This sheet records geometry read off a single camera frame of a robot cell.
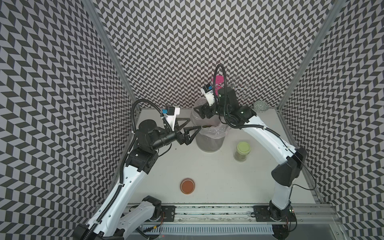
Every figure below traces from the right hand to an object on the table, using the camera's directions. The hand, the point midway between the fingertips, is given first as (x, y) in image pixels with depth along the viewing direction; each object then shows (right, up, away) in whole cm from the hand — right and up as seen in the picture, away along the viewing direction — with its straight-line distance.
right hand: (202, 105), depth 75 cm
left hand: (-3, -10, -14) cm, 17 cm away
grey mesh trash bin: (+3, -21, +14) cm, 26 cm away
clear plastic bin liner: (+5, -11, -3) cm, 13 cm away
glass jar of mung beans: (-3, -6, +5) cm, 9 cm away
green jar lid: (+24, -23, +9) cm, 35 cm away
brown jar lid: (-8, -43, +6) cm, 44 cm away
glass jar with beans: (+23, -30, +15) cm, 40 cm away
